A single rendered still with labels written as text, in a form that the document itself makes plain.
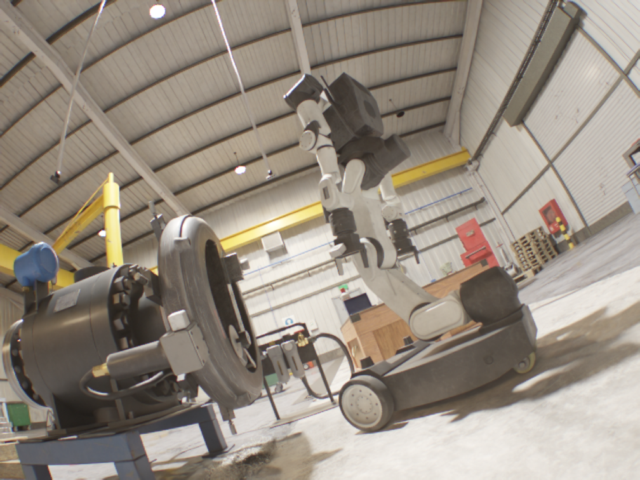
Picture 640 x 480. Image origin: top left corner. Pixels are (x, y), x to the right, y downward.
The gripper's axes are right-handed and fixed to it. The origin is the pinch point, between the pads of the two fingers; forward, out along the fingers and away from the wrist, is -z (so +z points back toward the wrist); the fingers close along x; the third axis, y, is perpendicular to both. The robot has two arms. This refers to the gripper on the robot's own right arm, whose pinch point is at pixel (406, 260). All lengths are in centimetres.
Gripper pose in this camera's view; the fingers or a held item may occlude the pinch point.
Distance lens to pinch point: 147.7
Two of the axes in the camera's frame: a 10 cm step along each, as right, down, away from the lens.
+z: -2.0, -9.6, 2.2
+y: -6.5, -0.3, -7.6
